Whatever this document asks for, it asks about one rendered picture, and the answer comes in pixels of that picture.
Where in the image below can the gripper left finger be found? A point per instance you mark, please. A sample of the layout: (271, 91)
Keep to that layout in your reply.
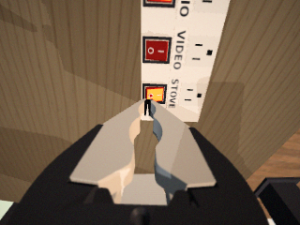
(102, 158)

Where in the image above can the white power strip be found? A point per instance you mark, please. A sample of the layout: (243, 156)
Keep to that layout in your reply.
(179, 45)

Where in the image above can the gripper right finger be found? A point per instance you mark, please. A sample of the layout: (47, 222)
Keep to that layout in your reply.
(186, 160)

